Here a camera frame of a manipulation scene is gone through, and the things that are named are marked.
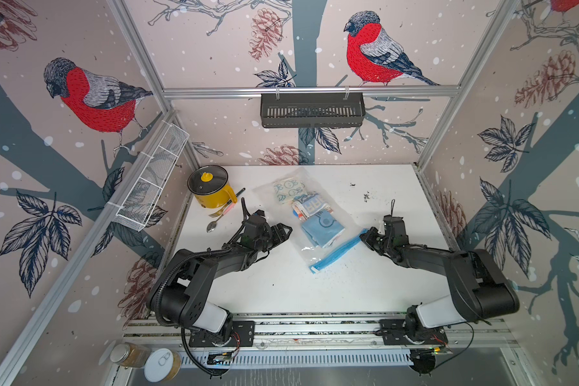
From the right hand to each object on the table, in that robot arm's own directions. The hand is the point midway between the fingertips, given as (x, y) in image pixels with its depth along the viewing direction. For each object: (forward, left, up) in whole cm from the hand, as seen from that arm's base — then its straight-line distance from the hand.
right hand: (359, 231), depth 94 cm
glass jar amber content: (-44, +68, +7) cm, 82 cm away
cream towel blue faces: (+21, +32, -1) cm, 38 cm away
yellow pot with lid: (+20, +66, +4) cm, 70 cm away
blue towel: (+1, +15, 0) cm, 15 cm away
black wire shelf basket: (+47, +26, +26) cm, 59 cm away
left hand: (-2, +27, +5) cm, 28 cm away
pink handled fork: (+9, +58, -1) cm, 59 cm away
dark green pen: (+19, +53, -1) cm, 57 cm away
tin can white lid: (-46, +61, +3) cm, 76 cm away
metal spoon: (+2, +62, -3) cm, 62 cm away
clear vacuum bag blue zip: (-12, +17, +1) cm, 21 cm away
